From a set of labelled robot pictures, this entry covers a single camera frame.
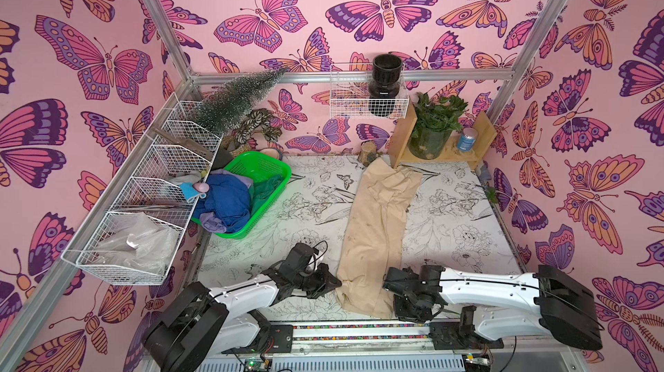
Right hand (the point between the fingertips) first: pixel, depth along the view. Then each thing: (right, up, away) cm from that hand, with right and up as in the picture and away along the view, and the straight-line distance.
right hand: (399, 324), depth 76 cm
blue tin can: (+36, +59, +31) cm, 76 cm away
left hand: (-16, +11, +4) cm, 20 cm away
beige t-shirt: (-8, +11, +8) cm, 16 cm away
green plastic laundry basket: (-53, +49, +37) cm, 81 cm away
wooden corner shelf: (+7, +54, +30) cm, 62 cm away
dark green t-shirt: (-49, +38, +25) cm, 66 cm away
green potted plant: (+18, +64, +19) cm, 69 cm away
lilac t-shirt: (-62, +29, +10) cm, 69 cm away
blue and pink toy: (-57, +40, -8) cm, 70 cm away
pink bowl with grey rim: (-48, +55, +45) cm, 86 cm away
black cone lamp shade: (-67, +52, +33) cm, 90 cm away
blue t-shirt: (-57, +36, +15) cm, 69 cm away
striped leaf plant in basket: (-49, +66, +24) cm, 86 cm away
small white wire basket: (-14, +75, +27) cm, 81 cm away
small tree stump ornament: (-5, +54, +37) cm, 66 cm away
